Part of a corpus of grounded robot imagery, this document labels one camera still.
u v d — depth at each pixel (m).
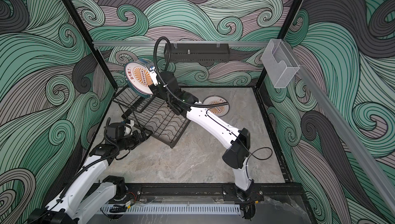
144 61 0.82
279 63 0.79
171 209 0.76
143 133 0.72
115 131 0.61
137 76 0.74
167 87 0.48
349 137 0.50
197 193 0.74
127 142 0.67
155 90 0.62
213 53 0.95
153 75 0.56
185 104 0.50
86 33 0.89
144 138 0.71
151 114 1.01
